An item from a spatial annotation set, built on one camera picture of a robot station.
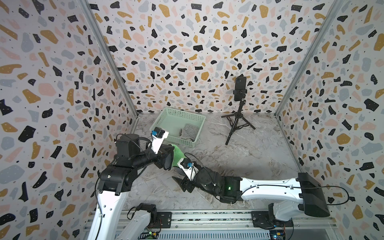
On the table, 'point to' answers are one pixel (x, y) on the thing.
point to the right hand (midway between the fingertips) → (178, 171)
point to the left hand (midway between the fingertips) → (173, 147)
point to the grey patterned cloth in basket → (189, 132)
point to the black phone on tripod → (240, 89)
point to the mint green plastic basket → (183, 127)
